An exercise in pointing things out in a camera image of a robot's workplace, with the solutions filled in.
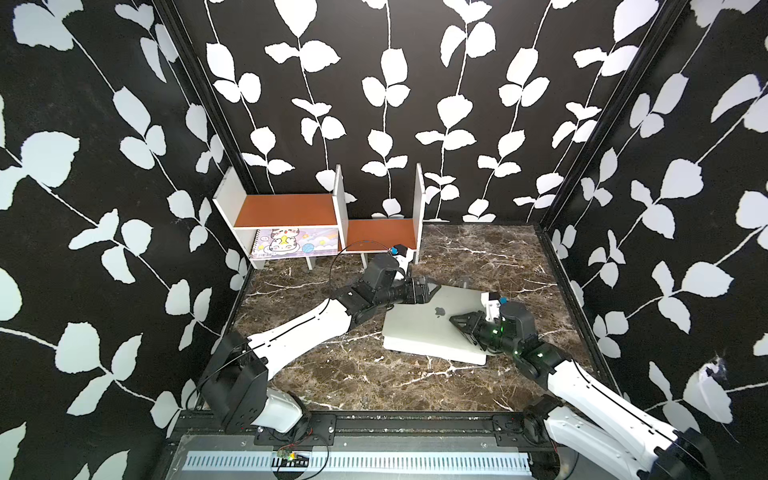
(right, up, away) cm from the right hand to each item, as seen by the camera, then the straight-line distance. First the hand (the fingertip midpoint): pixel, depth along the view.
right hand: (450, 318), depth 79 cm
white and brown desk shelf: (-40, +26, +7) cm, 48 cm away
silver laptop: (-7, -3, -1) cm, 7 cm away
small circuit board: (-42, -32, -9) cm, 53 cm away
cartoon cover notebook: (-53, +21, +19) cm, 60 cm away
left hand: (-5, +10, -3) cm, 12 cm away
